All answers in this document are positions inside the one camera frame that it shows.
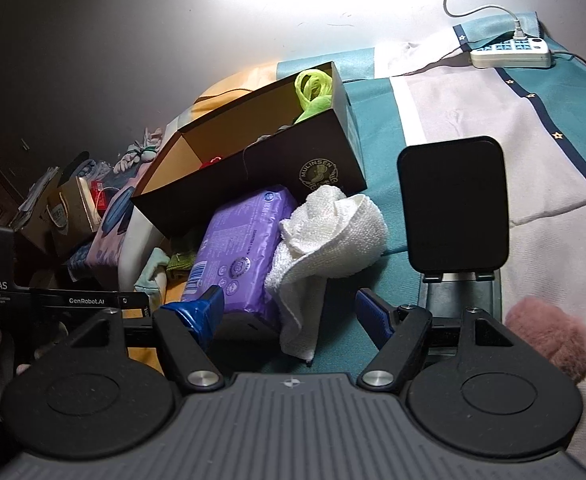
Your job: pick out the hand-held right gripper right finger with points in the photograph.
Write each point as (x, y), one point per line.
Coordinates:
(373, 317)

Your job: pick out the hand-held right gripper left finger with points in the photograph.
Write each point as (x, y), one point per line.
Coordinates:
(212, 310)

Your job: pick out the white power strip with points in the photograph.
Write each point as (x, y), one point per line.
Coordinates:
(508, 57)

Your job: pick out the green knitted cloth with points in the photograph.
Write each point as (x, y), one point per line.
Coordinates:
(180, 262)

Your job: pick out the purple wet wipes pack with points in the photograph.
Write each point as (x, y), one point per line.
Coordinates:
(233, 250)

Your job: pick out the black phone stand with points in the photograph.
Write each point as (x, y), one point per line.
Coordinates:
(453, 200)

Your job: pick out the stack of white papers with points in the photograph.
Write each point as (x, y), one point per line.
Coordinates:
(38, 195)

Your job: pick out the gold paper bag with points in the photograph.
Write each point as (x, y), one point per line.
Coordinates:
(70, 215)

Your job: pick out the small red item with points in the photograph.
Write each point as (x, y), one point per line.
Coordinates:
(98, 195)

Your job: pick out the white towel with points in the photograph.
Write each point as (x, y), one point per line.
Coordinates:
(333, 240)

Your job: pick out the brown cardboard box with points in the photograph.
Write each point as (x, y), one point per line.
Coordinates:
(273, 175)

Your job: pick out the pink printed pillow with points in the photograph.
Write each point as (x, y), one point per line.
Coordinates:
(118, 220)

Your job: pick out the teal grey striped bed sheet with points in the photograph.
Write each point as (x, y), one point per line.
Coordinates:
(473, 105)

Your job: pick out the green plush toy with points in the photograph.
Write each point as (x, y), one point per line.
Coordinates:
(313, 107)

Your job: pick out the small red cloth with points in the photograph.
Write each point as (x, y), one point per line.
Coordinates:
(212, 161)

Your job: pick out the pink plush toy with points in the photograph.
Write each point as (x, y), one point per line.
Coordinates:
(553, 340)

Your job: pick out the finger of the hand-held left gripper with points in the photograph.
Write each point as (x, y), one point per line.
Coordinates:
(133, 301)

